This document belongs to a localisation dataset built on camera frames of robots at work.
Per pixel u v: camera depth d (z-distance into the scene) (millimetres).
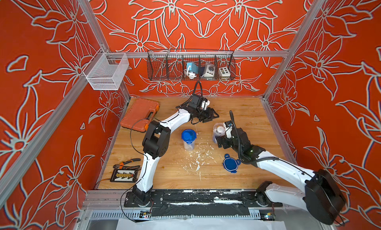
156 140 551
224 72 946
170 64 1003
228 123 730
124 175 794
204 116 827
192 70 858
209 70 910
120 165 836
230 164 839
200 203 727
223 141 747
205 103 899
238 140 612
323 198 387
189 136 817
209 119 821
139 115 1036
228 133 664
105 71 927
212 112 839
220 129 839
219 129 841
